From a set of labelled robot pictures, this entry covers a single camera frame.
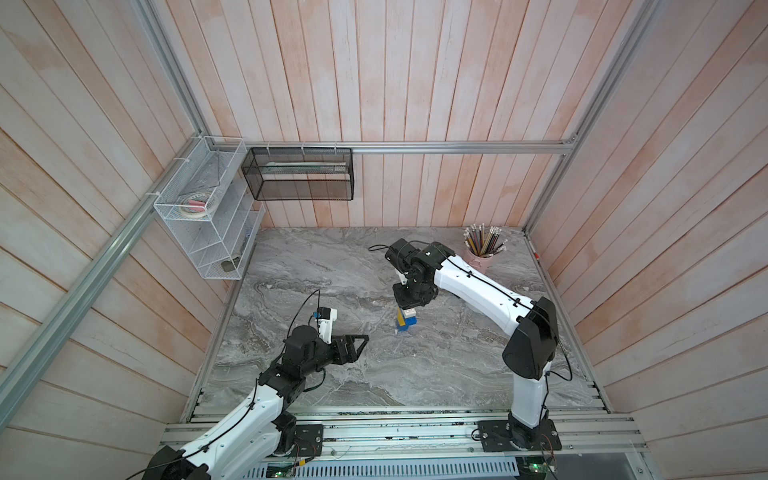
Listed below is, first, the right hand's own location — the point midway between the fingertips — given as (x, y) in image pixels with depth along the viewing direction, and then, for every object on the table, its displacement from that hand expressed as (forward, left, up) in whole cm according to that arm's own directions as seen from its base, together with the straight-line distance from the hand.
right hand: (404, 303), depth 84 cm
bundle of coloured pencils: (+27, -28, -4) cm, 39 cm away
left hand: (-10, +13, -4) cm, 17 cm away
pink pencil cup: (+20, -27, -6) cm, 34 cm away
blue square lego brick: (-2, 0, -12) cm, 12 cm away
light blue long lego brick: (-4, -2, -3) cm, 5 cm away
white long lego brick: (-3, -2, 0) cm, 4 cm away
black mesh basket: (+47, +37, +11) cm, 61 cm away
